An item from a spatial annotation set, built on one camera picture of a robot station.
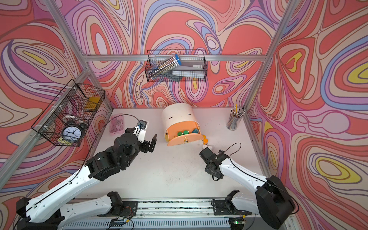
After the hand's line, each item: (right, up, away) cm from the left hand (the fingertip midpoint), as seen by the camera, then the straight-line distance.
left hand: (149, 132), depth 67 cm
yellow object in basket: (-35, +15, +11) cm, 40 cm away
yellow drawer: (+7, -4, +12) cm, 14 cm away
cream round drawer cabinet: (+12, +11, +23) cm, 28 cm away
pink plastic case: (-35, +3, +41) cm, 54 cm away
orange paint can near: (+31, -9, +30) cm, 44 cm away
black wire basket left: (-45, +5, +5) cm, 46 cm away
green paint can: (+14, -2, +13) cm, 19 cm away
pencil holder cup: (+51, +8, +27) cm, 59 cm away
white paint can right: (+34, -13, +28) cm, 46 cm away
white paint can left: (+30, -12, +27) cm, 42 cm away
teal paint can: (+23, -1, +15) cm, 28 cm away
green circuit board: (-17, -47, +5) cm, 50 cm away
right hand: (+34, -27, +16) cm, 46 cm away
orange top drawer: (+9, -3, +14) cm, 17 cm away
